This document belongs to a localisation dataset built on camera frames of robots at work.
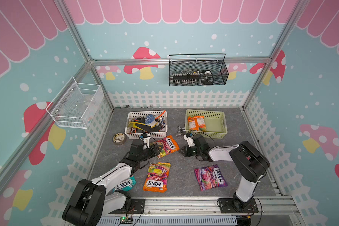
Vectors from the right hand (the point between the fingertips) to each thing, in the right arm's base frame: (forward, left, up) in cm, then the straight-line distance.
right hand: (180, 150), depth 94 cm
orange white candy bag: (+21, -13, +1) cm, 25 cm away
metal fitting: (+16, -1, 0) cm, 16 cm away
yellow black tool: (+14, +24, +7) cm, 29 cm away
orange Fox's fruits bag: (-19, +15, +1) cm, 24 cm away
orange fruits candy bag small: (+3, +8, 0) cm, 8 cm away
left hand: (-3, +12, +8) cm, 15 cm away
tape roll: (+10, +43, 0) cm, 44 cm away
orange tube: (+28, +15, +4) cm, 32 cm away
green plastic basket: (+22, -28, -1) cm, 36 cm away
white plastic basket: (+13, +34, +1) cm, 37 cm away
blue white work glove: (+20, +22, +7) cm, 30 cm away
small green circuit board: (-38, +30, -4) cm, 49 cm away
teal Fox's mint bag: (-22, +32, 0) cm, 39 cm away
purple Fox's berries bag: (-18, -16, +1) cm, 25 cm away
